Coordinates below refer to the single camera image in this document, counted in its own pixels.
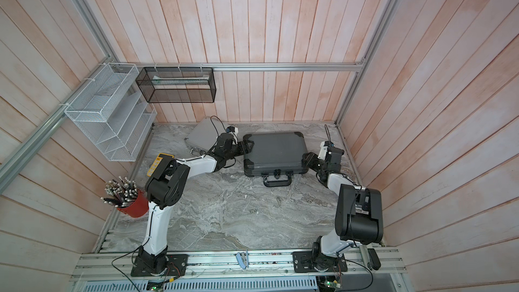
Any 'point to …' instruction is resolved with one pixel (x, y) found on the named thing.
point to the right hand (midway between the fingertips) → (306, 155)
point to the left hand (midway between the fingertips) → (250, 146)
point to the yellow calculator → (157, 162)
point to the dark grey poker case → (276, 156)
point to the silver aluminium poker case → (203, 136)
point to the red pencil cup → (124, 195)
